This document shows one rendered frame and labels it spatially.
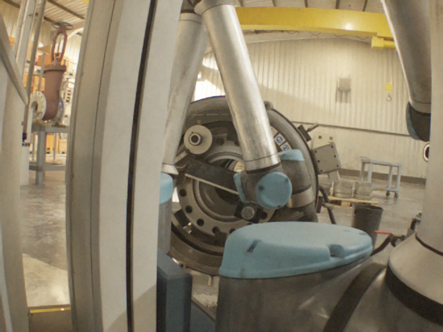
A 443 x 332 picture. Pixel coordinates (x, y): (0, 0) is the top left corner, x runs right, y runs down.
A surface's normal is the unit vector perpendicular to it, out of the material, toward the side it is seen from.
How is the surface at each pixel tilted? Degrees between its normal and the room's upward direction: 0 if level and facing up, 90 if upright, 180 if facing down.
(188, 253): 90
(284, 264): 85
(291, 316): 62
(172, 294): 90
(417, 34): 140
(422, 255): 47
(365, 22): 90
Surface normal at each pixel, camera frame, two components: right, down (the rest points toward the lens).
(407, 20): -0.50, 0.79
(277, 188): 0.20, 0.17
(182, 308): 0.56, 0.11
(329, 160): -0.17, 0.06
